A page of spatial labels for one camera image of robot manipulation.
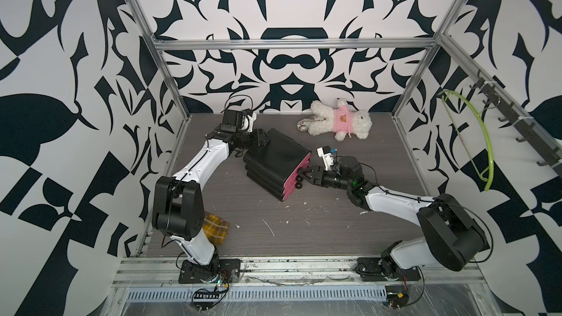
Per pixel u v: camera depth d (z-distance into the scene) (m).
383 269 0.67
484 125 0.71
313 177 0.76
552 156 0.50
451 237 0.44
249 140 0.78
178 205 0.46
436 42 0.91
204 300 0.72
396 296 0.71
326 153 0.79
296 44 0.92
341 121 1.08
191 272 0.69
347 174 0.68
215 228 0.82
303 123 1.12
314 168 0.76
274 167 0.82
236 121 0.70
